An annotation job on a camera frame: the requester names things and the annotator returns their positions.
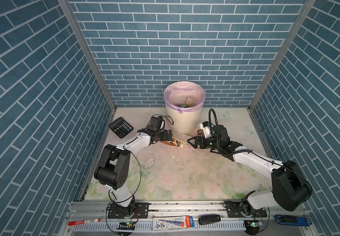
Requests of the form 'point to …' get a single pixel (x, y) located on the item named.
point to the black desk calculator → (121, 127)
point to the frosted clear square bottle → (181, 136)
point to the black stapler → (205, 219)
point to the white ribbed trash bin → (186, 123)
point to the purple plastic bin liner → (175, 93)
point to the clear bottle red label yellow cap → (188, 101)
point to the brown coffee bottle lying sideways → (174, 142)
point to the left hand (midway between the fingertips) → (166, 134)
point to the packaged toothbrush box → (183, 221)
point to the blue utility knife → (298, 220)
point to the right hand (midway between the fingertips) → (191, 138)
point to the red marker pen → (82, 221)
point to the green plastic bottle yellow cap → (184, 106)
